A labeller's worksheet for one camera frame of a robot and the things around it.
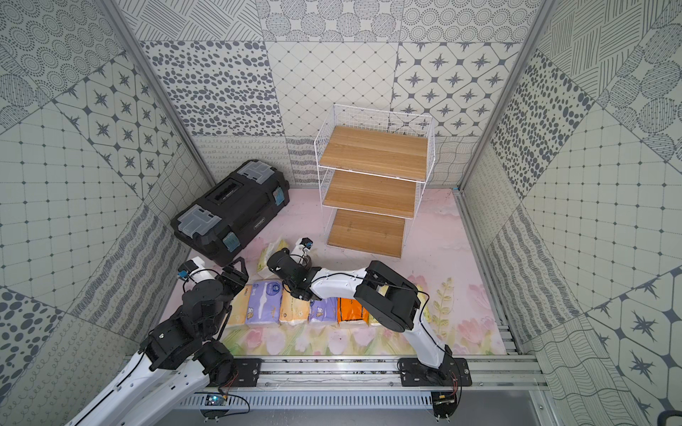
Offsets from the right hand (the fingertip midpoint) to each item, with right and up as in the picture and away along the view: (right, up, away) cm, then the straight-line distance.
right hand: (276, 259), depth 89 cm
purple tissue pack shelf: (+17, -14, -7) cm, 23 cm away
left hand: (-6, +3, -18) cm, 19 cm away
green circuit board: (-12, -35, -17) cm, 41 cm away
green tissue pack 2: (0, +5, -3) cm, 6 cm away
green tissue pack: (+32, -17, -9) cm, 38 cm away
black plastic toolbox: (-19, +12, -3) cm, 23 cm away
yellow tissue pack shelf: (+7, -15, -7) cm, 18 cm away
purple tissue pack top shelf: (-2, -12, -7) cm, 14 cm away
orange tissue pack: (+25, -14, -10) cm, 30 cm away
